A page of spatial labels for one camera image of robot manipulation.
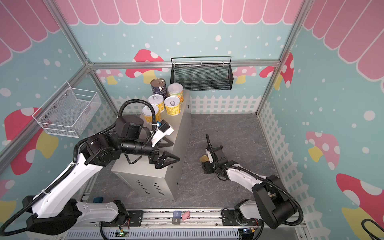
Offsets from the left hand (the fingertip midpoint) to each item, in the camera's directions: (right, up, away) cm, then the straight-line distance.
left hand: (173, 155), depth 57 cm
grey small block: (-1, -34, +15) cm, 37 cm away
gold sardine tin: (+14, -8, +34) cm, 37 cm away
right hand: (+15, -11, +33) cm, 38 cm away
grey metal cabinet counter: (-2, -10, -1) cm, 10 cm away
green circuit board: (-28, -41, +15) cm, 52 cm away
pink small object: (+4, -33, +17) cm, 37 cm away
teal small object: (-44, -28, +22) cm, 56 cm away
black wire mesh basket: (+12, +46, +38) cm, 61 cm away
